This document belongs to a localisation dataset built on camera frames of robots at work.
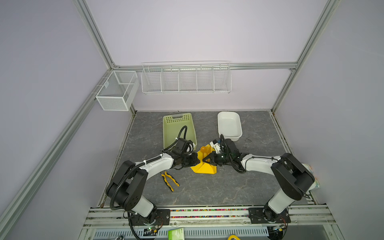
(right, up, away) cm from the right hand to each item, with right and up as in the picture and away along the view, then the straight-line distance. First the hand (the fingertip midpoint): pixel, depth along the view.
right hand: (202, 161), depth 85 cm
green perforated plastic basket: (-21, +21, +24) cm, 38 cm away
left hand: (-1, -1, +1) cm, 2 cm away
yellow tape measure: (+13, -30, -18) cm, 37 cm away
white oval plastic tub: (+21, +21, +23) cm, 37 cm away
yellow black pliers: (-23, -9, +1) cm, 25 cm away
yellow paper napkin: (0, -5, +4) cm, 6 cm away
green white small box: (-12, -29, -17) cm, 36 cm away
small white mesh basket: (-59, +46, +20) cm, 77 cm away
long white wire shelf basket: (-5, +53, +12) cm, 54 cm away
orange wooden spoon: (+3, +4, +13) cm, 14 cm away
